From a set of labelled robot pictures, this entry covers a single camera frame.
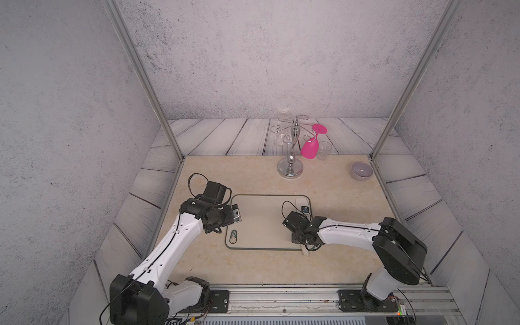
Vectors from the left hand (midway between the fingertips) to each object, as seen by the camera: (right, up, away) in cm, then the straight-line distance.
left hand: (233, 219), depth 80 cm
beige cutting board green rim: (+11, -6, +9) cm, 15 cm away
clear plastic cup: (+47, +33, +40) cm, 69 cm away
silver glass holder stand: (+27, +20, +35) cm, 49 cm away
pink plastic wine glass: (+35, +31, +24) cm, 53 cm away
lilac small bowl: (+64, +19, +29) cm, 73 cm away
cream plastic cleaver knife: (+30, +3, +23) cm, 38 cm away
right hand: (+27, -9, +8) cm, 30 cm away
